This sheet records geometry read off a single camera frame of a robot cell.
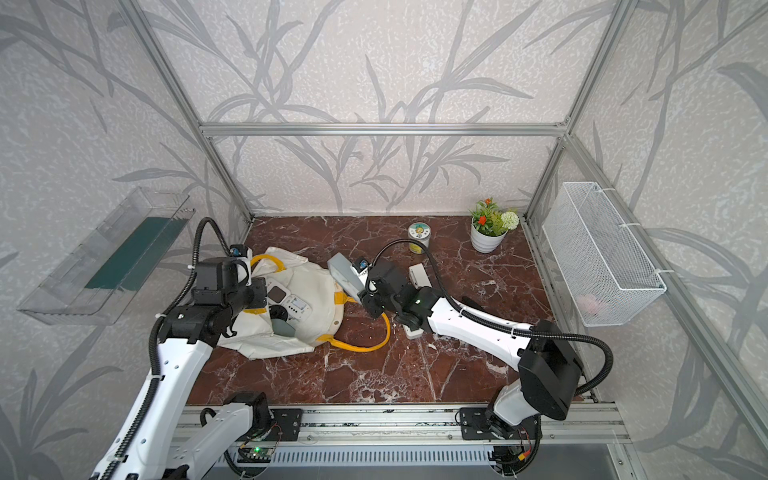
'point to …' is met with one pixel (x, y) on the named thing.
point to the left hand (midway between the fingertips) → (258, 282)
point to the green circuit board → (255, 454)
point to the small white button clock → (298, 309)
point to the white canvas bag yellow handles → (252, 337)
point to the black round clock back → (278, 312)
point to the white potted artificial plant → (490, 225)
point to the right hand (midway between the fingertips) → (364, 287)
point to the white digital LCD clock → (412, 334)
